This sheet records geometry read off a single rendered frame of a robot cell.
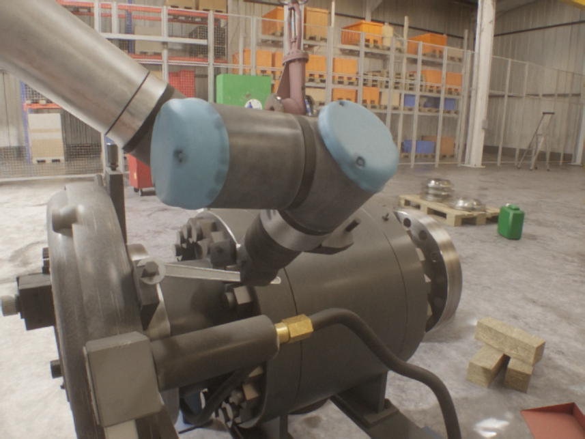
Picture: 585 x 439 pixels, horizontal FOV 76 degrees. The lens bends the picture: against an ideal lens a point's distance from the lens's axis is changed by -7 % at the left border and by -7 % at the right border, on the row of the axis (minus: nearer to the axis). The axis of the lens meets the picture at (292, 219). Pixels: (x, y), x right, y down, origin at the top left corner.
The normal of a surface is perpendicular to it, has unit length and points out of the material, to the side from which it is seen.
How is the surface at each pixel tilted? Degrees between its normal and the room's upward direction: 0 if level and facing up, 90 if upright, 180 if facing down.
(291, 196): 127
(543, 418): 0
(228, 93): 90
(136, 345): 67
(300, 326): 60
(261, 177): 103
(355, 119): 50
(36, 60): 116
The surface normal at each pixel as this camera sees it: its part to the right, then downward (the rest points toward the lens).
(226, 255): -0.30, -0.43
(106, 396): 0.50, -0.18
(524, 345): -0.84, 0.11
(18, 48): 0.09, 0.63
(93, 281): 0.38, -0.52
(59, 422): 0.02, -0.97
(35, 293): 0.52, 0.28
